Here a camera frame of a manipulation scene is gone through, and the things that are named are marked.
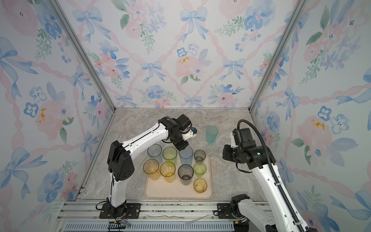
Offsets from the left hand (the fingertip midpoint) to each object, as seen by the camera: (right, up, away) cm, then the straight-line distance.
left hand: (185, 146), depth 84 cm
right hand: (+21, -1, -12) cm, 24 cm away
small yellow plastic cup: (+9, -22, -2) cm, 23 cm away
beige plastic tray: (-15, -23, -3) cm, 28 cm away
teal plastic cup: (+17, +7, +9) cm, 20 cm away
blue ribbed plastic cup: (+1, -4, -6) cm, 7 cm away
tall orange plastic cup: (-20, -12, 0) cm, 23 cm away
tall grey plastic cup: (0, -15, -1) cm, 15 cm away
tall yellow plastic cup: (-10, -12, -2) cm, 16 cm away
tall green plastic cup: (-9, -5, +1) cm, 10 cm away
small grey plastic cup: (+9, -7, +8) cm, 14 cm away
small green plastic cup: (+9, -14, +3) cm, 17 cm away
